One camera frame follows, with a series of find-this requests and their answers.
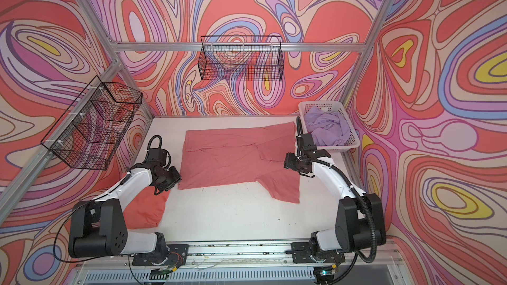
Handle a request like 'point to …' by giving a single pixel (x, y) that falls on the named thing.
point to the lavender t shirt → (327, 128)
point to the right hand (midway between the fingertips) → (293, 167)
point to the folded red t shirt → (148, 211)
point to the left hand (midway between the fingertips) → (182, 178)
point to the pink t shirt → (256, 153)
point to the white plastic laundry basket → (335, 106)
